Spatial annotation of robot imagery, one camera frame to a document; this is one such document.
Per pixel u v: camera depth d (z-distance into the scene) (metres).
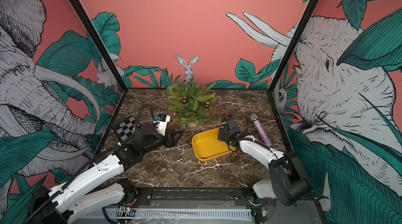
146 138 0.56
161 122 0.66
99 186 0.49
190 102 0.71
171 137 0.66
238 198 0.74
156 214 0.70
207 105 0.72
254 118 1.00
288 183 0.42
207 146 0.93
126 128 0.95
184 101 0.71
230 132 0.68
